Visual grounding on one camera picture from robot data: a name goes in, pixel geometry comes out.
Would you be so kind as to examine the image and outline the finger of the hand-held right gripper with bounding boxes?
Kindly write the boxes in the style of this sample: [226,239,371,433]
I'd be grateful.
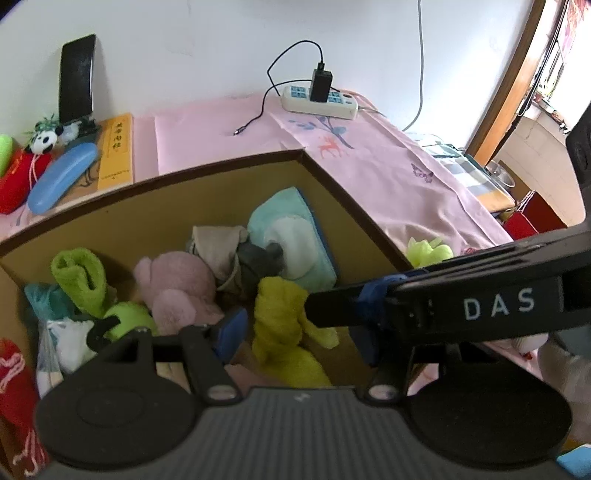
[304,272,428,330]

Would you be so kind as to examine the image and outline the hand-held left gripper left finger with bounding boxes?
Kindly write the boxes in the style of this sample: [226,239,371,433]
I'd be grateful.
[92,307,250,408]

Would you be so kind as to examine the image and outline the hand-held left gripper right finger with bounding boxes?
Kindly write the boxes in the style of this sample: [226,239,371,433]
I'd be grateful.
[350,323,415,404]

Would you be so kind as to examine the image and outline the yellow green towel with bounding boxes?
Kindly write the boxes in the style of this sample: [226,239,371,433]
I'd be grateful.
[252,276,340,388]

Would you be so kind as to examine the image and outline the pink plush toy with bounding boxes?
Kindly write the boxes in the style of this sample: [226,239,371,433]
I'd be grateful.
[133,251,227,342]

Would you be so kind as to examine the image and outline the dark grey cloth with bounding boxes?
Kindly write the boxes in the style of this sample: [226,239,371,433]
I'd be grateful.
[233,241,287,301]

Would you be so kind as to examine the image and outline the neon green mesh pouf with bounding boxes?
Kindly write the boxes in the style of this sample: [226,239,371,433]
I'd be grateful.
[406,236,455,268]

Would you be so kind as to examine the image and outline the teal plush slipper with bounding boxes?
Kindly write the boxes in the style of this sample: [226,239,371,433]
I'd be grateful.
[247,187,338,291]

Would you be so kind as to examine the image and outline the brown cardboard box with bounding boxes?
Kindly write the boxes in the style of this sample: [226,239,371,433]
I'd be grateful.
[0,148,414,480]

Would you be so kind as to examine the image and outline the person's right hand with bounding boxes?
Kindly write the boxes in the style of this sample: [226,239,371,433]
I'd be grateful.
[541,339,591,407]

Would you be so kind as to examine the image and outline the red box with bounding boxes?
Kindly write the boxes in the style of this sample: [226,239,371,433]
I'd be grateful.
[503,191,568,241]

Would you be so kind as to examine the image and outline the beige cloth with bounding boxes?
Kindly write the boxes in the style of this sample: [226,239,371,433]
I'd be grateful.
[187,224,250,289]

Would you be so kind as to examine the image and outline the orange cloth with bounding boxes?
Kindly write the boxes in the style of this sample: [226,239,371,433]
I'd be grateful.
[478,185,515,213]

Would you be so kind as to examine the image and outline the green ball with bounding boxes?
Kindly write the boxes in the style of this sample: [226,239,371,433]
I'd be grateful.
[102,302,160,344]

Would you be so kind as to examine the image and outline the metal pot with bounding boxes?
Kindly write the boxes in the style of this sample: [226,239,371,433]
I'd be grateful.
[485,159,520,188]

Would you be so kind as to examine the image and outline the grey checked cloth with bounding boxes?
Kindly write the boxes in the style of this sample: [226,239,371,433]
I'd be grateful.
[418,134,515,213]

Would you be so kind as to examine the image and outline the pink printed tablecloth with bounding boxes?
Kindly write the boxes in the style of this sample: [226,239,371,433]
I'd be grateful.
[0,90,555,402]

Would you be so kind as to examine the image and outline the person's black clothing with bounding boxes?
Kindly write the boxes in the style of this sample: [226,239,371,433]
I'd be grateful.
[566,122,591,227]

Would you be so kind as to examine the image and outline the green rolled towel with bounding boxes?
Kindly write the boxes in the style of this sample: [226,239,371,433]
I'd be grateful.
[50,248,118,319]

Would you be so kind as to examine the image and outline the light blue item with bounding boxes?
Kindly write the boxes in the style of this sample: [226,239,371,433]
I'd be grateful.
[556,443,591,478]

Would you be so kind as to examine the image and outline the teal cloth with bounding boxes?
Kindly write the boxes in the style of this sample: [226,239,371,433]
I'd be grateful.
[24,282,84,324]

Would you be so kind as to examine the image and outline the white power strip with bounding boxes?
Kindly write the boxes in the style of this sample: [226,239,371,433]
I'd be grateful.
[281,84,358,120]

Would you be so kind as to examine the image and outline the yellow book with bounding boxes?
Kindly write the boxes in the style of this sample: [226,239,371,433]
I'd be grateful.
[97,113,134,190]

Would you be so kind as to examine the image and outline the black charger plug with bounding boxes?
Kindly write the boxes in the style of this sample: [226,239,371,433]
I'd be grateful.
[309,61,334,103]

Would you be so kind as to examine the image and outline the red cloth with white print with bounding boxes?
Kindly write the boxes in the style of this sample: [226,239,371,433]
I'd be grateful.
[0,339,49,478]

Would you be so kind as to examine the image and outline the blue glasses case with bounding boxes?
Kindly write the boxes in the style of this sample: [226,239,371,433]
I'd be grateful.
[27,142,99,215]

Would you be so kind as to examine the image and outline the window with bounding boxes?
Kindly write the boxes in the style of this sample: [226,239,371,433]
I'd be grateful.
[531,0,591,130]

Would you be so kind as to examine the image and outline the red plush item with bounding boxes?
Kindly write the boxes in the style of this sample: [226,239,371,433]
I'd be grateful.
[0,150,56,215]

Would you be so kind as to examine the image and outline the panda plush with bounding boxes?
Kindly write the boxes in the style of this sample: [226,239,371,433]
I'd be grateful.
[25,115,100,155]

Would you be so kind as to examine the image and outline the light green item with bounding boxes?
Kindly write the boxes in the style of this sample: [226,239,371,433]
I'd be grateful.
[0,134,14,178]

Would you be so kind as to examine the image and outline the black phone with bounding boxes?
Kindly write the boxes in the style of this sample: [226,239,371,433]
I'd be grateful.
[58,34,97,125]

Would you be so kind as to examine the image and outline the wooden door frame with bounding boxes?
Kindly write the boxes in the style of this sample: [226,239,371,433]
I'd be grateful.
[464,0,548,164]

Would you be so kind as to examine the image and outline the black charging cable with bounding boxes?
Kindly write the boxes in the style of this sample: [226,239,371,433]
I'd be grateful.
[233,41,326,137]

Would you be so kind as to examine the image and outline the grey power cable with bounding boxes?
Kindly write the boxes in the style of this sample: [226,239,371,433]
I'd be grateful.
[402,0,424,132]

